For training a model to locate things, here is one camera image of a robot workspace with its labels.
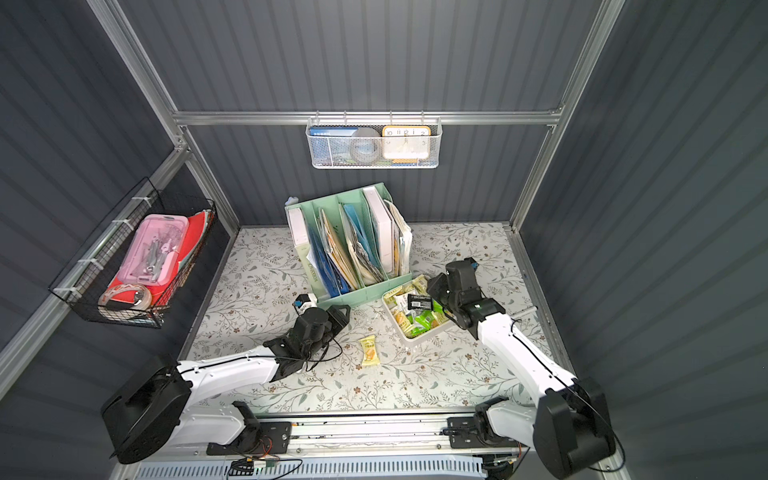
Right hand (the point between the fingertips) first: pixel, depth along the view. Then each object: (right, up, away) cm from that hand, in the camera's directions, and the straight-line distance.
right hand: (436, 280), depth 84 cm
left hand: (-25, -9, +1) cm, 27 cm away
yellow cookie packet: (-19, -22, +2) cm, 29 cm away
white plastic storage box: (-6, -10, +7) cm, 14 cm away
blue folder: (-30, 0, +3) cm, 30 cm away
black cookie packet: (-4, -7, +7) cm, 11 cm away
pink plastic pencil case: (-71, +7, -12) cm, 73 cm away
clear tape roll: (-69, -3, -18) cm, 71 cm away
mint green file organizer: (-25, +11, +1) cm, 27 cm away
